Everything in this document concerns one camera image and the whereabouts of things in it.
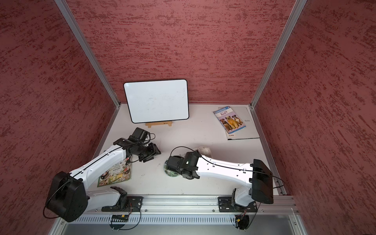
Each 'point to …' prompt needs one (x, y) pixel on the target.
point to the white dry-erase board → (156, 101)
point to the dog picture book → (229, 120)
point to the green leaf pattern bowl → (168, 172)
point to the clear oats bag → (205, 151)
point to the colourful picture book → (121, 172)
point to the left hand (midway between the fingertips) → (157, 157)
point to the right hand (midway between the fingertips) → (200, 155)
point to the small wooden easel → (154, 124)
